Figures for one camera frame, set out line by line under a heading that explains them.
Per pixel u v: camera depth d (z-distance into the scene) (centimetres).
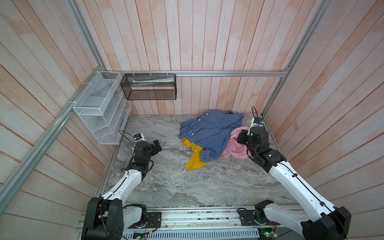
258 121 64
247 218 73
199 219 75
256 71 98
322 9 69
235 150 88
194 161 95
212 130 93
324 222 37
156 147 79
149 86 104
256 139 55
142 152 65
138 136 75
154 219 73
